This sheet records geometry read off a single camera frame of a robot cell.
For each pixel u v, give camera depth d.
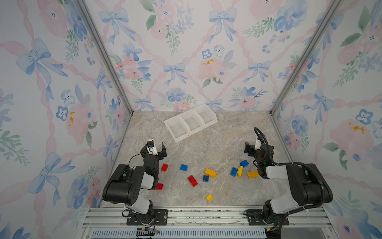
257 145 0.83
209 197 0.80
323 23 0.74
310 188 0.45
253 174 0.88
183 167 0.94
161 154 0.82
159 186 0.84
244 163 0.91
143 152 0.80
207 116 1.16
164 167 0.91
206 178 0.85
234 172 0.88
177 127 1.10
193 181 0.85
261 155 0.74
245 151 0.88
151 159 0.69
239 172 0.87
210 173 0.90
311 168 0.49
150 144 0.75
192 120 1.13
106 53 0.86
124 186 0.45
